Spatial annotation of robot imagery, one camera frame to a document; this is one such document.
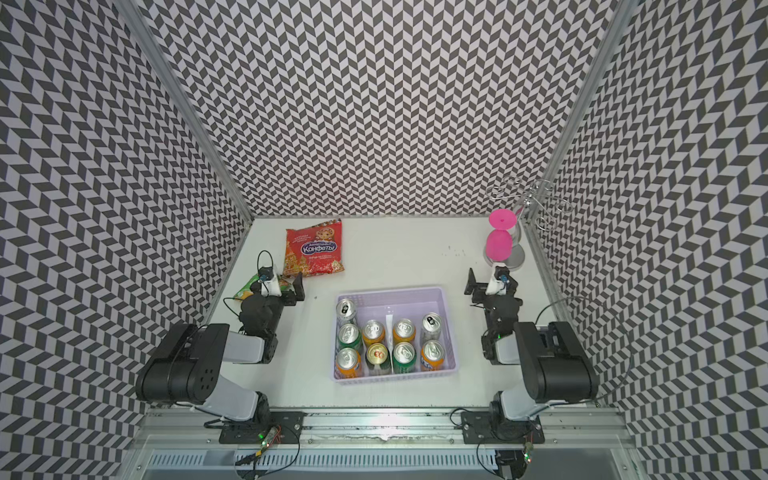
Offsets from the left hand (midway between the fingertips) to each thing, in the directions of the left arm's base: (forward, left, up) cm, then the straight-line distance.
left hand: (286, 274), depth 90 cm
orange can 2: (-16, -36, -5) cm, 40 cm away
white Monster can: (-14, -20, +3) cm, 25 cm away
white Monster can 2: (-18, -43, +2) cm, 47 cm away
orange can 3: (-26, -22, -2) cm, 34 cm away
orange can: (-17, -27, -5) cm, 32 cm away
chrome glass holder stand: (+11, -73, +18) cm, 76 cm away
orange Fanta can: (-25, -43, -2) cm, 50 cm away
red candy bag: (+14, -5, -6) cm, 16 cm away
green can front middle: (-25, -36, -3) cm, 44 cm away
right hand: (-1, -61, +1) cm, 61 cm away
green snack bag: (-2, +14, -7) cm, 16 cm away
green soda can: (-18, -21, -4) cm, 28 cm away
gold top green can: (-25, -29, -4) cm, 38 cm away
